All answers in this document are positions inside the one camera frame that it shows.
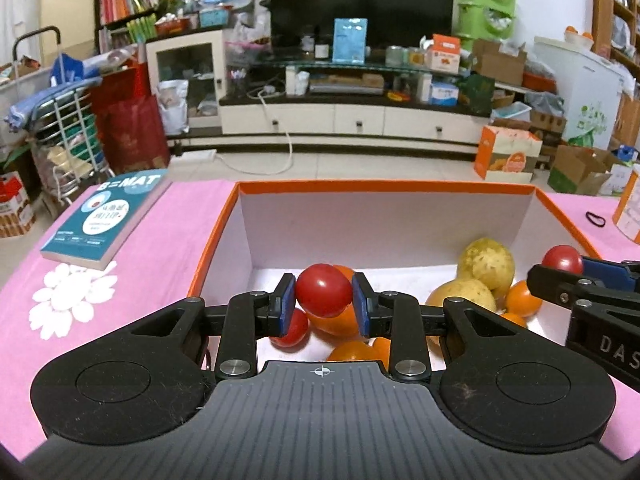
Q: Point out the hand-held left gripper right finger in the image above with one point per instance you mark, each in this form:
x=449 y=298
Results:
x=361 y=310

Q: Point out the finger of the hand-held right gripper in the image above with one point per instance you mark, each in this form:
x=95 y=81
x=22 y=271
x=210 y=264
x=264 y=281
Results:
x=605 y=270
x=555 y=285

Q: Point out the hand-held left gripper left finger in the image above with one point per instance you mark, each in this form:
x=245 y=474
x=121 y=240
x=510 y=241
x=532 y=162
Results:
x=286 y=305

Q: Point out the red cherry tomato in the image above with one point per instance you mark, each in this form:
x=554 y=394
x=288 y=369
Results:
x=322 y=290
x=562 y=257
x=295 y=330

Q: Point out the large orange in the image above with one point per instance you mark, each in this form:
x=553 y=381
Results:
x=335 y=324

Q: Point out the yellow pear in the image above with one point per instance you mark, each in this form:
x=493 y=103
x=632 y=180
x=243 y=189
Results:
x=462 y=292
x=485 y=262

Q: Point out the orange cardboard box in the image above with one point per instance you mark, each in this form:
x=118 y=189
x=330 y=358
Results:
x=375 y=230

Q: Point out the open brown cardboard box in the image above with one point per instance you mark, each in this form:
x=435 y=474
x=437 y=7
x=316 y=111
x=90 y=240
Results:
x=580 y=172

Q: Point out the orange white carton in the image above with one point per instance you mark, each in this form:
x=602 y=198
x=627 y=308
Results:
x=505 y=157

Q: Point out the pink flowered tablecloth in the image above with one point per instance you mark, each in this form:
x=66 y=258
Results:
x=150 y=280

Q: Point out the white refrigerator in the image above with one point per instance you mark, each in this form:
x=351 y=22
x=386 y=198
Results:
x=580 y=90

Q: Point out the white tv cabinet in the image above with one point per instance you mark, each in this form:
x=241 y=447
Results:
x=350 y=120

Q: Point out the teal book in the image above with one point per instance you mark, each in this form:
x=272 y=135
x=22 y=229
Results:
x=105 y=220

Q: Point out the dark green gift bag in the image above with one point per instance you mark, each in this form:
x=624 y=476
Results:
x=476 y=95

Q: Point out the blue white tissue box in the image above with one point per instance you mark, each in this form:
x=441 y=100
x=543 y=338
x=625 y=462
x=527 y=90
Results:
x=444 y=94

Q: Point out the white plastic pouch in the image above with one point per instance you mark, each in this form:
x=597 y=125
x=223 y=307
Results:
x=173 y=107

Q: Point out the red gift bag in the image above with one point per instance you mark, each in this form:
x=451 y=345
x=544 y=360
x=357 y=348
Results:
x=120 y=82
x=135 y=135

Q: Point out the white fruit bowl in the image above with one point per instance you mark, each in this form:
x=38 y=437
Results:
x=579 y=36

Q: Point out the orange white medicine box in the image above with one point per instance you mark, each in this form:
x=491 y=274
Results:
x=446 y=55

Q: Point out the silver tin can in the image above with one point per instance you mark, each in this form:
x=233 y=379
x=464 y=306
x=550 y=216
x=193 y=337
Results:
x=393 y=56

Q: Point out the white glass-door cabinet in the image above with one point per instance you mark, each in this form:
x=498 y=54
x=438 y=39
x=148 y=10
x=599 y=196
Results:
x=185 y=65

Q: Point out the wooden shelf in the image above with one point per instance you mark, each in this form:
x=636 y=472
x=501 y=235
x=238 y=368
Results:
x=607 y=5

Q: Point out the blue packet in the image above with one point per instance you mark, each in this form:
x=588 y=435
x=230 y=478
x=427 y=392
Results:
x=350 y=40

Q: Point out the green stacking bins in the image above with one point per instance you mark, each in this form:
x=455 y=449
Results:
x=485 y=10

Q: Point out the red white carton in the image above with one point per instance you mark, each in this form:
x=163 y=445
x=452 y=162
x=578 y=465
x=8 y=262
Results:
x=15 y=205

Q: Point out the teal plastic basket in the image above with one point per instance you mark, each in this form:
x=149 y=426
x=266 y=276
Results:
x=216 y=17

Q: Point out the black television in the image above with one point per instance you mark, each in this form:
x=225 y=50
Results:
x=360 y=0

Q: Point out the blue folded cloth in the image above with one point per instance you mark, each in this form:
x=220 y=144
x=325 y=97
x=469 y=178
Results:
x=45 y=102

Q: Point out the blue shopping bag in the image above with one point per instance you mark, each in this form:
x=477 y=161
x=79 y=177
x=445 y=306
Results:
x=72 y=70

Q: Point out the dark bookshelf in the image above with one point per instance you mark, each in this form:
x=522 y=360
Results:
x=125 y=5

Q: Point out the beige standing air conditioner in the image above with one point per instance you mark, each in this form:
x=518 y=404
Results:
x=67 y=10

